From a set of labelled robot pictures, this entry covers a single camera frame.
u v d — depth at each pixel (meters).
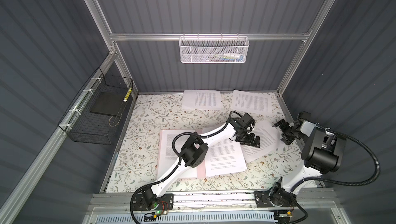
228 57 0.92
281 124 0.89
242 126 0.75
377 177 0.40
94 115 0.73
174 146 0.56
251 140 0.81
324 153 0.50
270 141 0.93
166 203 0.72
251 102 1.16
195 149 0.63
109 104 0.76
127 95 0.81
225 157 0.85
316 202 0.74
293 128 0.79
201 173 0.83
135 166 0.85
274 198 0.69
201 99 1.16
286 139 0.87
